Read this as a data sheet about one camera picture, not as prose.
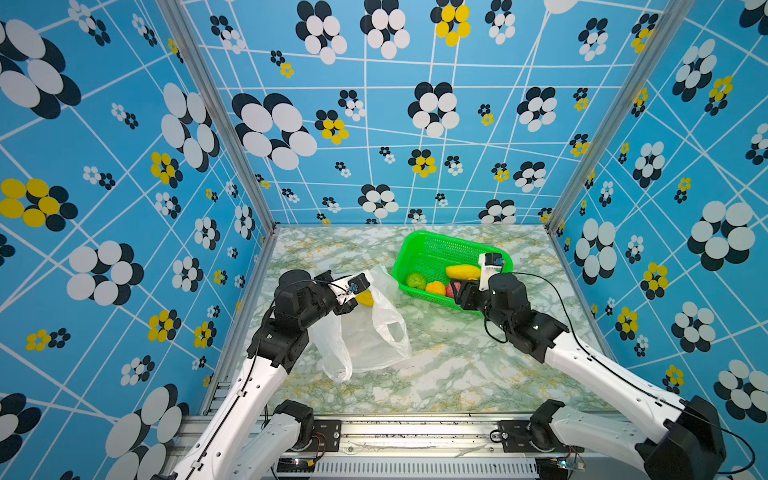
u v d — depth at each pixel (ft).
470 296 2.22
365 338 2.98
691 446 1.25
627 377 1.49
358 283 1.83
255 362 1.54
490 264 2.19
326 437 2.37
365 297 1.88
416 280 3.14
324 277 2.05
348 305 2.01
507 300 1.86
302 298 1.73
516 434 2.37
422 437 2.47
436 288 3.08
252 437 1.80
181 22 2.28
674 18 2.24
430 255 3.62
